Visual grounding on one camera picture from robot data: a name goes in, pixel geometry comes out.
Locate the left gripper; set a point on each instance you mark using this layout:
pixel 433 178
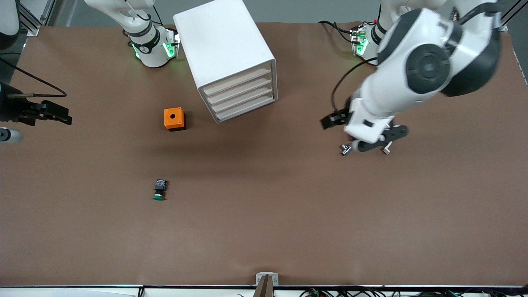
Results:
pixel 340 117

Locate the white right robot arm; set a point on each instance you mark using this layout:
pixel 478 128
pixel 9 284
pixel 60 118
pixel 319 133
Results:
pixel 150 49

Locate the white table edge rail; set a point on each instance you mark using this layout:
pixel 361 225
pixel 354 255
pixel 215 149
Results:
pixel 82 291

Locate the small silver metal connector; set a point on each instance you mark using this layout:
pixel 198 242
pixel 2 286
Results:
pixel 345 150

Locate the grey metal bracket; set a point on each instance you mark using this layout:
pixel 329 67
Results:
pixel 260 277

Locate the green push button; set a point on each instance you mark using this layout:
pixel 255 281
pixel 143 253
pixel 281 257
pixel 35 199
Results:
pixel 159 190

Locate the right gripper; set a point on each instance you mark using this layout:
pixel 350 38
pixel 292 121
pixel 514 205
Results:
pixel 16 110

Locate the white curved plastic bracket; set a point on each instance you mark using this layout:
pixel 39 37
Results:
pixel 387 151

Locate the brown post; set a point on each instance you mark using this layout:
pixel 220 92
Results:
pixel 265 288

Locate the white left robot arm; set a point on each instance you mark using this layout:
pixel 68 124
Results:
pixel 429 66

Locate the white drawer cabinet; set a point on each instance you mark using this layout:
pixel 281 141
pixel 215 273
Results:
pixel 218 37

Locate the aluminium frame profile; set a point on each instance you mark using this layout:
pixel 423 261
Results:
pixel 35 22
pixel 509 16

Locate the orange button enclosure box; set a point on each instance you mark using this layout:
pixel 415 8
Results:
pixel 171 119

